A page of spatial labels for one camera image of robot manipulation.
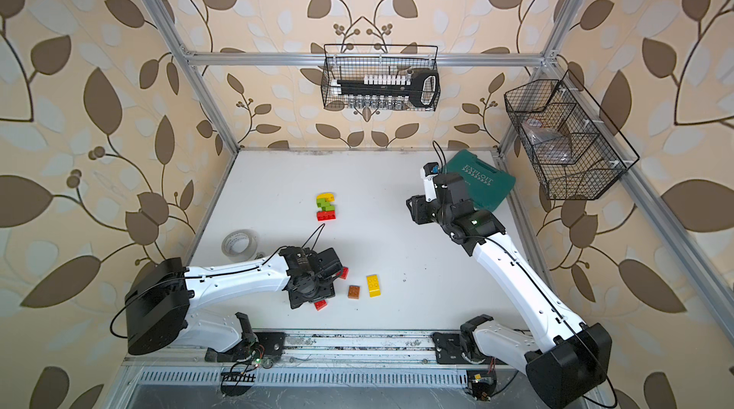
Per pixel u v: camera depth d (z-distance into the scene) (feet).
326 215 3.25
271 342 2.47
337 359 2.42
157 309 1.38
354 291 2.71
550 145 2.29
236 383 2.24
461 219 1.77
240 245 3.06
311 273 1.98
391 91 2.77
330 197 3.43
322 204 3.32
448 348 2.41
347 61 2.99
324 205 3.31
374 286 2.77
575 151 2.40
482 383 2.36
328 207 3.29
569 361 1.21
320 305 2.63
